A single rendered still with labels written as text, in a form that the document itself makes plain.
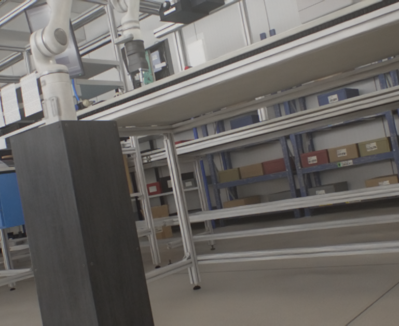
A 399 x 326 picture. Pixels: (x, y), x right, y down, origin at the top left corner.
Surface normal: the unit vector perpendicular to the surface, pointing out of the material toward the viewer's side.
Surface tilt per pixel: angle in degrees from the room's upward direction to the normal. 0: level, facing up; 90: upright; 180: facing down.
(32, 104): 91
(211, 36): 90
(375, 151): 90
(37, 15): 101
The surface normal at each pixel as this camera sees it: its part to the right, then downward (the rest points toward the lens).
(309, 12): -0.67, 0.11
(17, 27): 0.76, -0.17
